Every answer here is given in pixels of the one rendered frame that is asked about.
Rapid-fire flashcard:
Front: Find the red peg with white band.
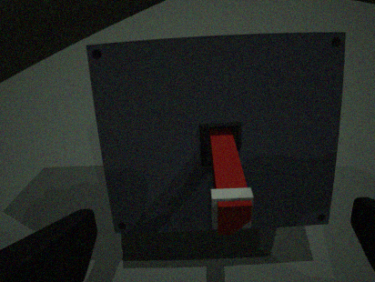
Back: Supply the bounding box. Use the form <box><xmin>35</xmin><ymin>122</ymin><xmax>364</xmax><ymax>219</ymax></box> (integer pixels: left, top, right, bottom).
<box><xmin>209</xmin><ymin>127</ymin><xmax>253</xmax><ymax>236</ymax></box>

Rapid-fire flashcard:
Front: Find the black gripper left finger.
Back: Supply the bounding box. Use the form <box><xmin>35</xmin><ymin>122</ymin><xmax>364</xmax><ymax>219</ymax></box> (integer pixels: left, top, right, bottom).
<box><xmin>0</xmin><ymin>208</ymin><xmax>98</xmax><ymax>282</ymax></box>

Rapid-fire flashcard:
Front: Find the dark grey sloped panel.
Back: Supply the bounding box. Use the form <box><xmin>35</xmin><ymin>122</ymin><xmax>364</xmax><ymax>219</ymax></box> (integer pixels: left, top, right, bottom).
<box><xmin>86</xmin><ymin>32</ymin><xmax>346</xmax><ymax>233</ymax></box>

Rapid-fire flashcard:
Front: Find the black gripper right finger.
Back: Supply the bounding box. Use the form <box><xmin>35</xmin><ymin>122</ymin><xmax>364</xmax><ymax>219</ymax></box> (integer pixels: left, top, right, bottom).
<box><xmin>350</xmin><ymin>196</ymin><xmax>375</xmax><ymax>270</ymax></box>

